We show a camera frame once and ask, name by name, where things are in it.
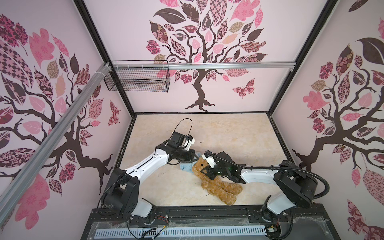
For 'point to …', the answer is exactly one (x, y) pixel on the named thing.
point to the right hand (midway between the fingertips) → (201, 168)
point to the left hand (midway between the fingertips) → (197, 161)
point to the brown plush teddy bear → (225, 192)
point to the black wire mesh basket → (138, 75)
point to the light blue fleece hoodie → (188, 167)
